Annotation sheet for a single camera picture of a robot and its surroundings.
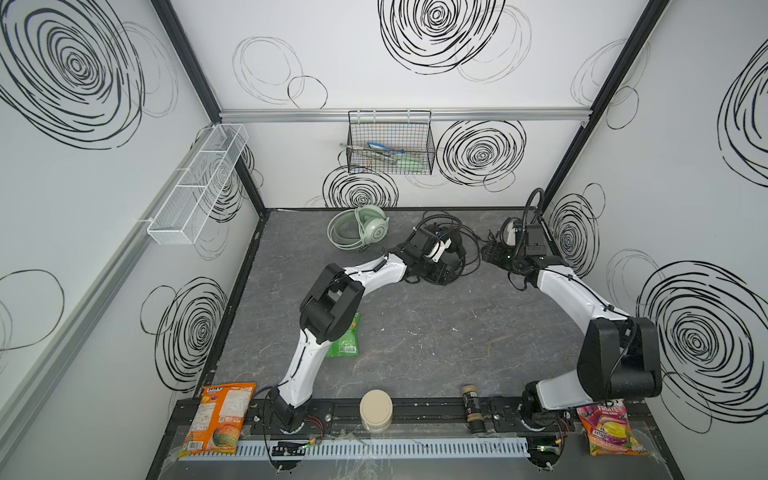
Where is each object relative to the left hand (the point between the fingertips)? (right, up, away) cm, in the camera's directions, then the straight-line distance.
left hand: (450, 269), depth 94 cm
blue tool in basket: (-24, +39, -2) cm, 46 cm away
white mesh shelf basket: (-70, +18, -20) cm, 75 cm away
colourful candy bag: (+32, -34, -25) cm, 53 cm away
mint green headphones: (-30, +13, +10) cm, 35 cm away
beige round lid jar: (-22, -30, -24) cm, 45 cm away
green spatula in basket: (-17, +32, -7) cm, 37 cm away
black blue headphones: (+6, +4, +7) cm, 11 cm away
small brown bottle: (+1, -32, -21) cm, 38 cm away
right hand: (+11, +6, -4) cm, 13 cm away
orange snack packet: (-61, -34, -23) cm, 73 cm away
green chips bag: (-31, -20, -11) cm, 38 cm away
